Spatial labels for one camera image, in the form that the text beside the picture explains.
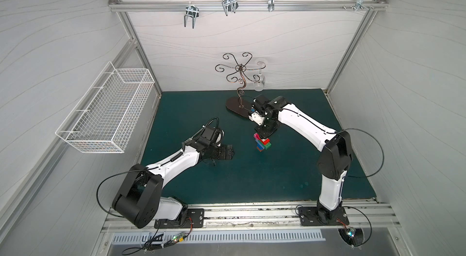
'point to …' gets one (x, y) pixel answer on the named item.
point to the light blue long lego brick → (260, 143)
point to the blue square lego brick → (260, 147)
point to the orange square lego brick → (260, 150)
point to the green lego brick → (268, 145)
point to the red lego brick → (266, 141)
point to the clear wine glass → (260, 79)
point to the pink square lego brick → (256, 136)
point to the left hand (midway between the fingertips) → (227, 153)
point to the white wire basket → (102, 120)
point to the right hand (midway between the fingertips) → (264, 132)
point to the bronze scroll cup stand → (239, 105)
